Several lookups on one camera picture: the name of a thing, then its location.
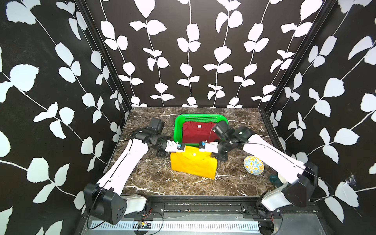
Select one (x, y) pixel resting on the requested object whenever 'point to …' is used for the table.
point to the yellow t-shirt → (194, 162)
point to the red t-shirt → (198, 131)
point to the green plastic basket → (177, 133)
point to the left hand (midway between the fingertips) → (172, 145)
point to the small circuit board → (143, 224)
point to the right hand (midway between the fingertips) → (211, 151)
